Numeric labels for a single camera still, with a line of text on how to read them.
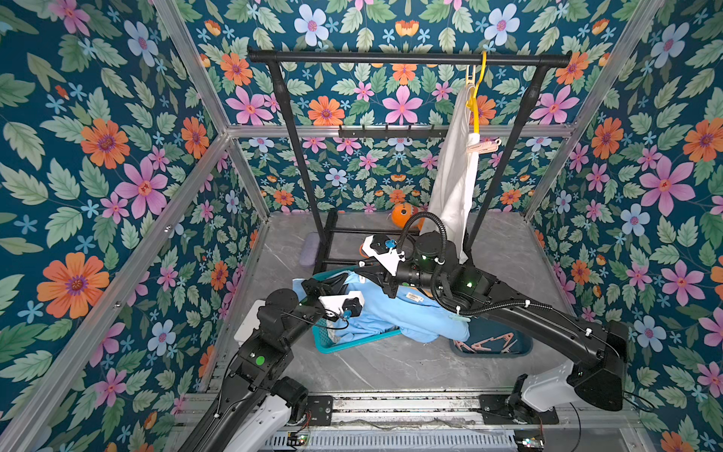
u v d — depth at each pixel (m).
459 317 0.70
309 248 1.06
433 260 0.47
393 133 0.93
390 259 0.53
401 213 1.08
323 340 0.81
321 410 0.74
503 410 0.73
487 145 0.52
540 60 0.55
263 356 0.48
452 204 0.65
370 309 0.70
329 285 0.61
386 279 0.55
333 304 0.57
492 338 0.85
